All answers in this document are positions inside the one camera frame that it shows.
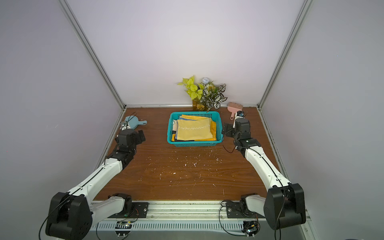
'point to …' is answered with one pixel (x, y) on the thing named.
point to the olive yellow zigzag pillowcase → (196, 129)
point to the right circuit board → (251, 228)
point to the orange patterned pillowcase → (213, 127)
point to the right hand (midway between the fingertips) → (232, 122)
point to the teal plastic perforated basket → (216, 116)
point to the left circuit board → (123, 228)
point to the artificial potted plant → (204, 95)
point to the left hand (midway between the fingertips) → (135, 130)
